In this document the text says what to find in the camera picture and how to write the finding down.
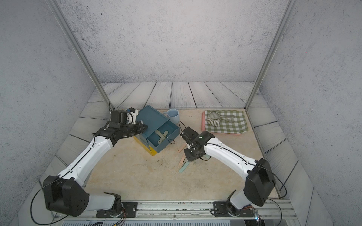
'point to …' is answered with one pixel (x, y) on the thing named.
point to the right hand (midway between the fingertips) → (192, 156)
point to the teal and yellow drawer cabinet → (154, 119)
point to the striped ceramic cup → (213, 118)
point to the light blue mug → (173, 115)
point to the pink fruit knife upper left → (181, 148)
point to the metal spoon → (227, 117)
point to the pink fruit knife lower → (182, 160)
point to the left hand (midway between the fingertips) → (149, 126)
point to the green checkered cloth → (238, 126)
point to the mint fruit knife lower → (183, 167)
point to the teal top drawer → (173, 130)
